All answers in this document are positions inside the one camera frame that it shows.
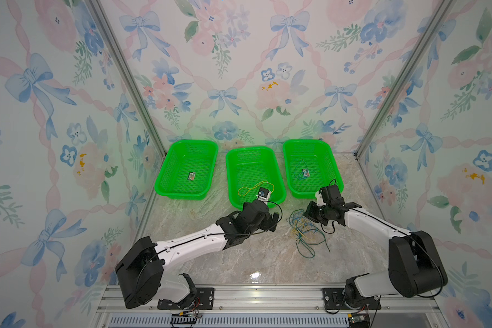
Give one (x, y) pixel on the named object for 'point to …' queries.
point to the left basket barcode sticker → (191, 176)
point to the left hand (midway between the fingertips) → (270, 209)
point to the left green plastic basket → (188, 169)
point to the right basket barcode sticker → (306, 172)
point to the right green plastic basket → (310, 165)
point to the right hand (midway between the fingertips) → (304, 212)
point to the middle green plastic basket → (249, 169)
